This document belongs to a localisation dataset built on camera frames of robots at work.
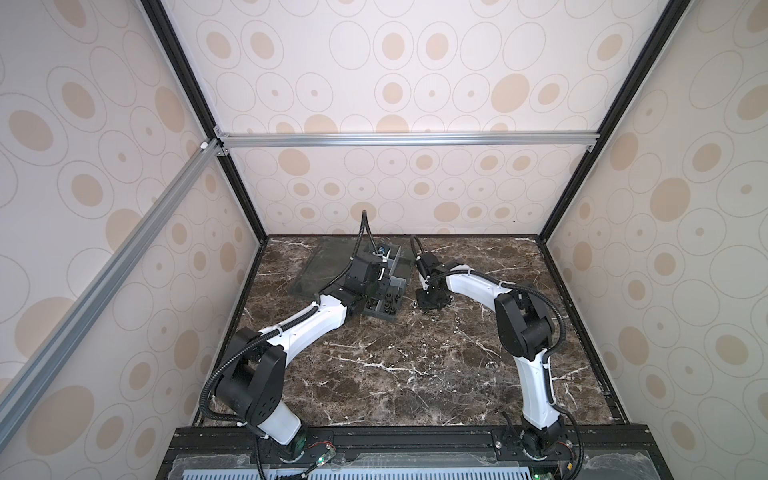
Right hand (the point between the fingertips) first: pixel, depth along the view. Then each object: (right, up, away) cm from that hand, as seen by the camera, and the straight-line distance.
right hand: (436, 304), depth 101 cm
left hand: (-16, +12, -14) cm, 24 cm away
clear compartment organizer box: (-41, +15, +12) cm, 45 cm away
